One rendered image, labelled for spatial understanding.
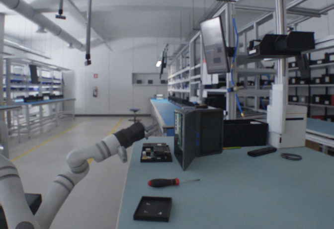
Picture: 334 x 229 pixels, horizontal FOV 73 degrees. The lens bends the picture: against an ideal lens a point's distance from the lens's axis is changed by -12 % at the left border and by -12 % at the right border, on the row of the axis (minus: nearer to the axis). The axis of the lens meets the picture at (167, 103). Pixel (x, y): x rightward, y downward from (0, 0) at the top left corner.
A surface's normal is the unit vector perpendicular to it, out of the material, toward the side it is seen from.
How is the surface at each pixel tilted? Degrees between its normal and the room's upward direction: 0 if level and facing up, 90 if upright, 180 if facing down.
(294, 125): 90
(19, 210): 38
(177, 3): 90
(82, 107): 90
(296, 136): 90
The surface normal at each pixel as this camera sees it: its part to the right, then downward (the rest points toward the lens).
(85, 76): 0.08, 0.06
